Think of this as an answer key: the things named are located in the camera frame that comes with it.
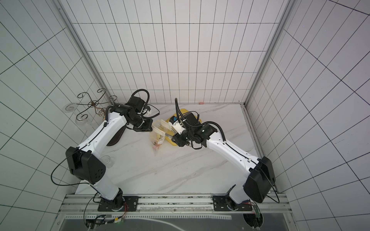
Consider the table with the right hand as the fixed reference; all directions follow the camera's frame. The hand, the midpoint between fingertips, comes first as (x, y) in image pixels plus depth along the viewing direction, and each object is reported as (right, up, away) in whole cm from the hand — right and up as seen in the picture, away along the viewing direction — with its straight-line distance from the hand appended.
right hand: (176, 132), depth 78 cm
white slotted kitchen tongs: (-7, +1, +3) cm, 7 cm away
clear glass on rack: (-55, +14, -5) cm, 57 cm away
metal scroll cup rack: (-45, +16, -1) cm, 48 cm away
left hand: (-15, 0, +1) cm, 16 cm away
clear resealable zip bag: (-11, -4, +1) cm, 12 cm away
